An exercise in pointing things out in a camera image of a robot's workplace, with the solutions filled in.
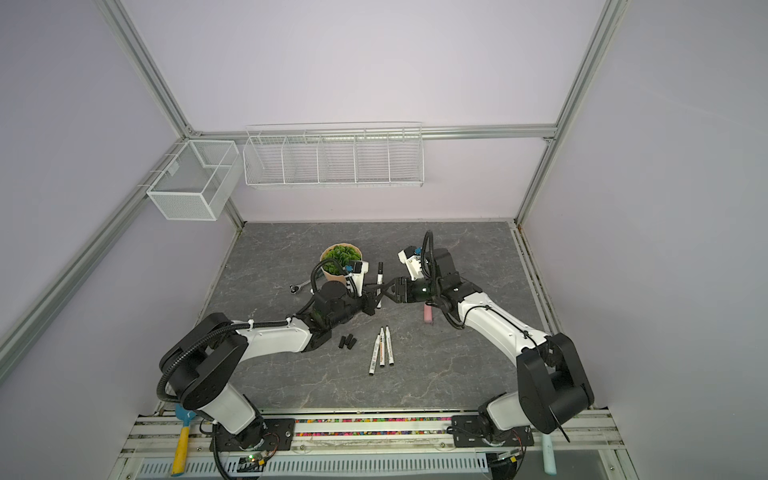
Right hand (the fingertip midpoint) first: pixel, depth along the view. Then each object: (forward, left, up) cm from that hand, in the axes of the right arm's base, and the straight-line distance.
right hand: (388, 291), depth 82 cm
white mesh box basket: (+36, +63, +12) cm, 74 cm away
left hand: (+2, 0, -2) cm, 2 cm away
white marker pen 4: (-9, 0, -15) cm, 18 cm away
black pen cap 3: (-8, +11, -16) cm, 21 cm away
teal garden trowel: (-38, -38, -15) cm, 56 cm away
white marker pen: (+3, +2, +1) cm, 4 cm away
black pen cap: (-8, +14, -15) cm, 22 cm away
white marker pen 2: (-16, +5, -15) cm, 23 cm away
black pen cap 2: (-7, +12, -16) cm, 21 cm away
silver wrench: (+10, +32, -14) cm, 36 cm away
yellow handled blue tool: (-33, +50, -14) cm, 62 cm away
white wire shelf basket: (+51, +20, +10) cm, 56 cm away
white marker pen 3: (-10, +2, -15) cm, 18 cm away
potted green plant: (+17, +14, -4) cm, 23 cm away
